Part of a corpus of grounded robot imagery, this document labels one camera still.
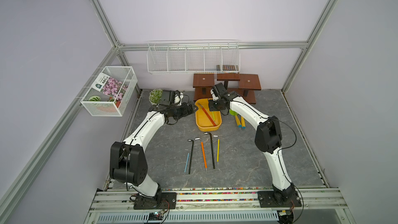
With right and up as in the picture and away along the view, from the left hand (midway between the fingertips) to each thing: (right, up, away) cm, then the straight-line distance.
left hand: (193, 111), depth 85 cm
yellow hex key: (+15, -22, +7) cm, 27 cm away
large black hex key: (+11, -29, 0) cm, 31 cm away
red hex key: (+8, -3, +21) cm, 23 cm away
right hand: (+10, +3, +12) cm, 16 cm away
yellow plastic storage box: (+6, -8, +18) cm, 20 cm away
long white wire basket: (-3, +35, +15) cm, 38 cm away
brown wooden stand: (+34, +17, +18) cm, 42 cm away
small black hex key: (-1, -30, 0) cm, 30 cm away
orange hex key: (+6, -25, +4) cm, 26 cm away
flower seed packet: (-40, +13, -9) cm, 43 cm away
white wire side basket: (-44, +4, -14) cm, 46 cm away
